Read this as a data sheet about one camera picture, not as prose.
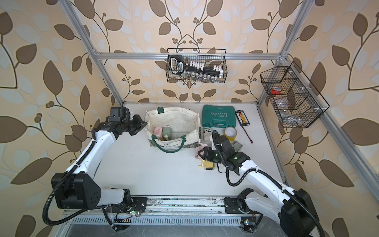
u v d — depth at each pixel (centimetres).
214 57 91
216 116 105
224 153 61
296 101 73
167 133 94
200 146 79
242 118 108
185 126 99
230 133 101
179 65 86
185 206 75
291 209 39
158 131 95
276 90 81
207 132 99
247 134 101
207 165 84
